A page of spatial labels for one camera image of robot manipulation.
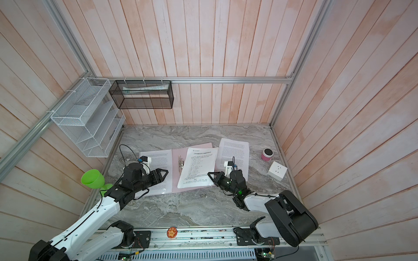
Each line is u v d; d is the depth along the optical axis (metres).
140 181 0.65
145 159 0.75
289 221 0.43
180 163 0.98
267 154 0.98
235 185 0.70
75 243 0.42
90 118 0.73
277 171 0.93
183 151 1.05
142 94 1.04
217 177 0.77
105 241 0.55
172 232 0.76
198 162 0.95
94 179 0.76
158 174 0.72
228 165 0.81
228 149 1.07
